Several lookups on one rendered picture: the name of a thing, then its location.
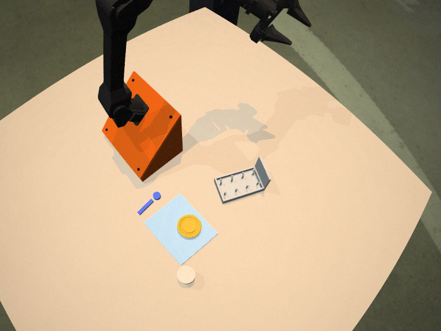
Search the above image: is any light blue flat mat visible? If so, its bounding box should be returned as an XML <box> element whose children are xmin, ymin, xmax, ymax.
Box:
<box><xmin>144</xmin><ymin>193</ymin><xmax>218</xmax><ymax>265</ymax></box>

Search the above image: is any yellow plate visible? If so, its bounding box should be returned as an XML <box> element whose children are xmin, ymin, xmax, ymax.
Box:
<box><xmin>177</xmin><ymin>214</ymin><xmax>202</xmax><ymax>238</ymax></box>

